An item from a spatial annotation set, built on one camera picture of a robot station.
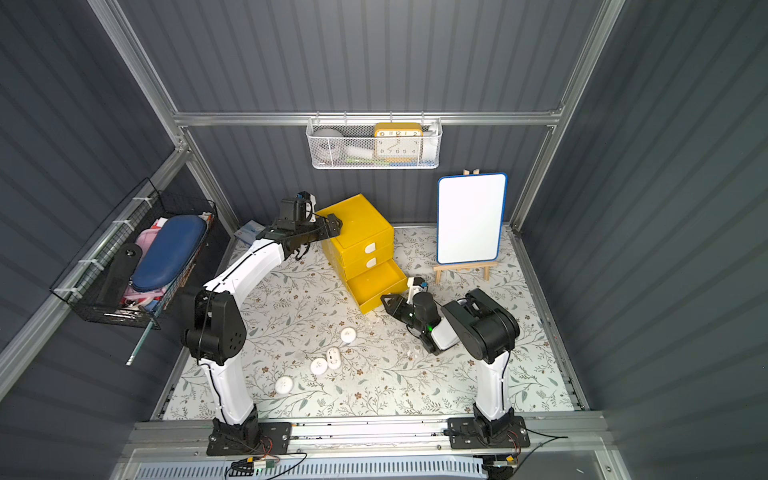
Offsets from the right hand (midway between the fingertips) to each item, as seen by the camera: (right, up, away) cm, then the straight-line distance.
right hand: (389, 297), depth 95 cm
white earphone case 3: (-20, -18, -10) cm, 29 cm away
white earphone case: (-12, -11, -5) cm, 17 cm away
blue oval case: (-51, +14, -26) cm, 59 cm away
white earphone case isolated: (-29, -22, -14) cm, 39 cm away
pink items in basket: (-56, +4, -29) cm, 63 cm away
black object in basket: (-58, +8, -32) cm, 66 cm away
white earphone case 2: (-16, -15, -10) cm, 24 cm away
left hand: (-17, +23, -2) cm, 29 cm away
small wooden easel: (+33, +10, +7) cm, 35 cm away
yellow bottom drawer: (-7, +3, +3) cm, 8 cm away
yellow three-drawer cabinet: (-8, +15, -6) cm, 18 cm away
